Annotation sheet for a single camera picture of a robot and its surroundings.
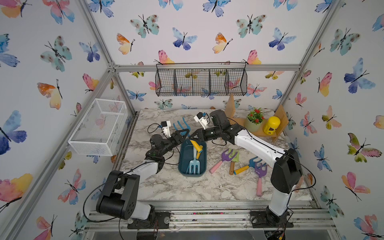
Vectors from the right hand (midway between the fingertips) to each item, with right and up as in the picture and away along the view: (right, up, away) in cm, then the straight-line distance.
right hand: (191, 136), depth 77 cm
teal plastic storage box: (-4, -13, +20) cm, 24 cm away
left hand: (-1, +3, +3) cm, 5 cm away
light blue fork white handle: (+1, -17, +16) cm, 23 cm away
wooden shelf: (+59, +14, +25) cm, 65 cm away
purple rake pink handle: (+20, -14, +18) cm, 31 cm away
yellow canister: (+48, +6, +14) cm, 51 cm away
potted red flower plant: (+37, +9, +14) cm, 41 cm away
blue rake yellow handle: (+4, -12, +18) cm, 22 cm away
